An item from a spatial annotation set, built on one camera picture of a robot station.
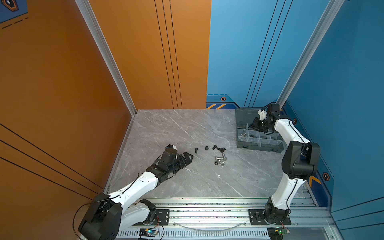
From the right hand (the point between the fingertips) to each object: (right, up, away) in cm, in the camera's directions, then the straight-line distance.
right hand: (250, 125), depth 95 cm
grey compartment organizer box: (0, -8, +4) cm, 9 cm away
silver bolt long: (-17, -21, -2) cm, 27 cm away
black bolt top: (-28, -15, +2) cm, 32 cm away
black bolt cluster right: (-18, -16, +1) cm, 24 cm away
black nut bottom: (-23, -24, -4) cm, 33 cm away
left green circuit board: (-58, -51, -25) cm, 81 cm away
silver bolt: (-22, -21, -3) cm, 30 cm away
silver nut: (-18, -23, -4) cm, 30 cm away
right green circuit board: (+4, -51, -25) cm, 57 cm away
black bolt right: (-22, -14, +4) cm, 26 cm away
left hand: (-38, -19, -11) cm, 44 cm away
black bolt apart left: (-35, -16, +2) cm, 39 cm away
